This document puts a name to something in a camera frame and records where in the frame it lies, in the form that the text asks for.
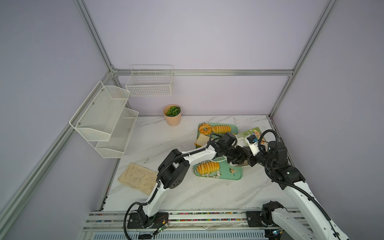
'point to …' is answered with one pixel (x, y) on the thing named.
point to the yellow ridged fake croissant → (221, 129)
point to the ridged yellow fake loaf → (205, 168)
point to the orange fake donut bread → (203, 132)
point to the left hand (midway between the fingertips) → (247, 160)
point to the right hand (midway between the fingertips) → (243, 146)
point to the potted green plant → (172, 114)
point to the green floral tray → (227, 171)
